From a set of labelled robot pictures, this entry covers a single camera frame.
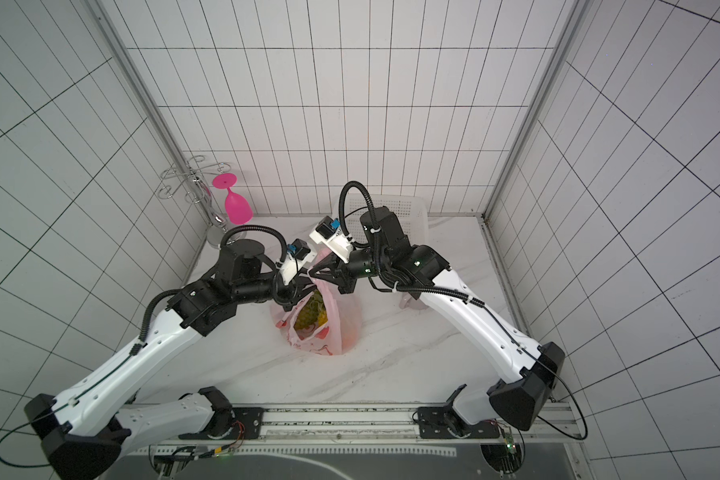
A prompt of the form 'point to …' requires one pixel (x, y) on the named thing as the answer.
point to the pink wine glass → (237, 210)
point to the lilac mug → (406, 302)
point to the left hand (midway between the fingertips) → (314, 285)
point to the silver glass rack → (196, 177)
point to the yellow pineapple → (312, 312)
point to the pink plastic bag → (343, 326)
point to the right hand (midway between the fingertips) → (315, 261)
